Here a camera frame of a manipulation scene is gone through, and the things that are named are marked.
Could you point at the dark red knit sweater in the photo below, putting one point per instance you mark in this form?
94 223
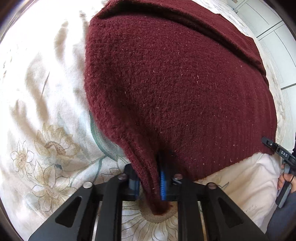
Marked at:
175 92

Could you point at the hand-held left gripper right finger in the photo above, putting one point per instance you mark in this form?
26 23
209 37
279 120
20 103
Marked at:
163 183

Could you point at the person's right hand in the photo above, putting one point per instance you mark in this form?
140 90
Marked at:
291 179

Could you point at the person's right forearm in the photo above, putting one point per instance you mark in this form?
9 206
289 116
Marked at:
281 222

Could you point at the floral white bed sheet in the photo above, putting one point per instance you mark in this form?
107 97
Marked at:
46 129

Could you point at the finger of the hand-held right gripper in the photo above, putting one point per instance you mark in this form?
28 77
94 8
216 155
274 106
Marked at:
269 143

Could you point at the white wardrobe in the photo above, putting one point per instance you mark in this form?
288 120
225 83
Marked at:
275 27

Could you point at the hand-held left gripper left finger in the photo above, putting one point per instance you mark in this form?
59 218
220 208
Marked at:
133 185

